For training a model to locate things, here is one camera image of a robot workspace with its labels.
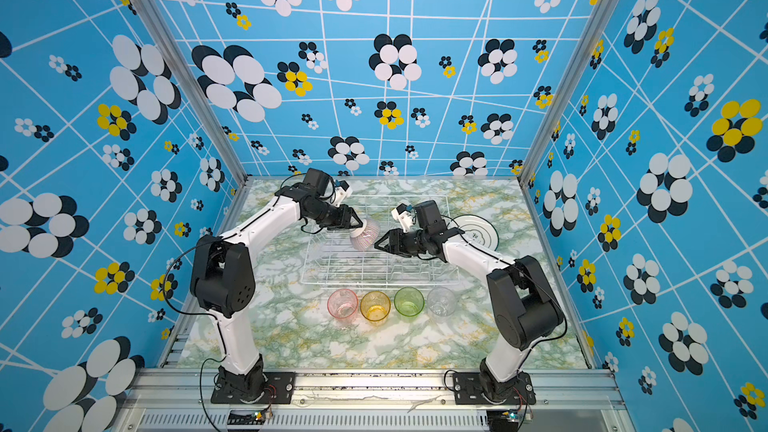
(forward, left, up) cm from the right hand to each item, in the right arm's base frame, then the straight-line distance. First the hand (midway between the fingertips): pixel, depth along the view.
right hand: (382, 247), depth 87 cm
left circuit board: (-40, +33, -14) cm, 53 cm away
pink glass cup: (-13, +12, -11) cm, 21 cm away
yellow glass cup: (-14, +2, -11) cm, 18 cm away
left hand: (+8, +8, +2) cm, 11 cm away
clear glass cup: (-12, -18, -12) cm, 25 cm away
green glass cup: (-13, -8, -11) cm, 18 cm away
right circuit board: (-40, -30, -13) cm, 51 cm away
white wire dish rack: (+3, +17, -11) cm, 20 cm away
